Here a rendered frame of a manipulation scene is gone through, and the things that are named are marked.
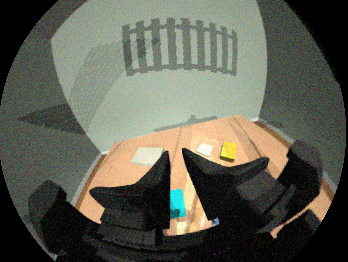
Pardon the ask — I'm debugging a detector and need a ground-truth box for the white flat square tile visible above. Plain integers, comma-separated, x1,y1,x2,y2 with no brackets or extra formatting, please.
197,143,214,156

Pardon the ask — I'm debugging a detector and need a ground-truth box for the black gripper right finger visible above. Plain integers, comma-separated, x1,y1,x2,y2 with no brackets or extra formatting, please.
181,148,270,221

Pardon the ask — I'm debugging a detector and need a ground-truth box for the olive yellow flat block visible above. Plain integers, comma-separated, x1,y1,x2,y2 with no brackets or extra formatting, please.
220,140,236,163

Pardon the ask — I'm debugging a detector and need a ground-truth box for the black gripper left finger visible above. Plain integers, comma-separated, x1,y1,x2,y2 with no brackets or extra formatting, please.
89,151,171,231

